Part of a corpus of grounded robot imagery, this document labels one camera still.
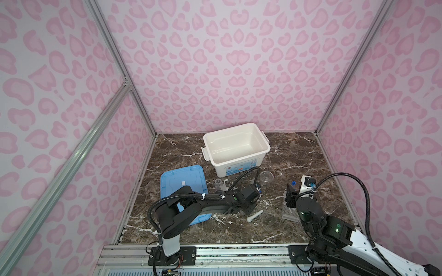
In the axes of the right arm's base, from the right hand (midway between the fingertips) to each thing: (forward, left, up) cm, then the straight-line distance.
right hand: (291, 185), depth 74 cm
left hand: (0, +15, -16) cm, 22 cm away
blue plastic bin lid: (+10, +59, -18) cm, 62 cm away
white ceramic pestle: (-9, +17, -17) cm, 26 cm away
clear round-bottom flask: (+12, +7, -14) cm, 19 cm away
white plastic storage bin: (+32, +24, -16) cm, 43 cm away
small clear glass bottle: (+6, +32, -10) cm, 34 cm away
